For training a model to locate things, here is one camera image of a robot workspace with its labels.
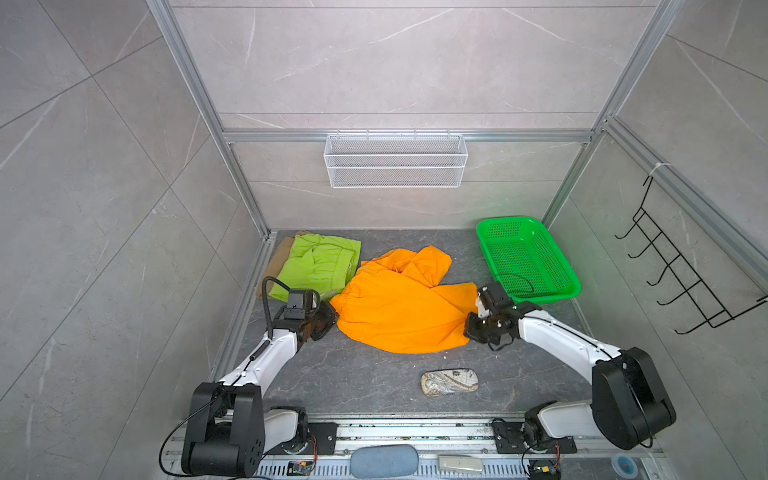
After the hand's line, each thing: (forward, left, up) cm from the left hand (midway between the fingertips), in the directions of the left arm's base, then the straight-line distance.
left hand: (338, 306), depth 88 cm
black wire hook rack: (-19, -79, +27) cm, 86 cm away
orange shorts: (+2, -18, -3) cm, 18 cm away
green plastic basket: (+22, -68, -8) cm, 72 cm away
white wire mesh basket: (+44, -19, +21) cm, 53 cm away
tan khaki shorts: (+24, +26, -9) cm, 36 cm away
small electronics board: (-39, +8, -9) cm, 41 cm away
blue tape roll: (-42, -71, -8) cm, 82 cm away
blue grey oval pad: (-39, -13, -6) cm, 41 cm away
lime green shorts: (+20, +9, -4) cm, 22 cm away
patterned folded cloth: (-22, -29, -5) cm, 36 cm away
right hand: (-7, -38, -4) cm, 39 cm away
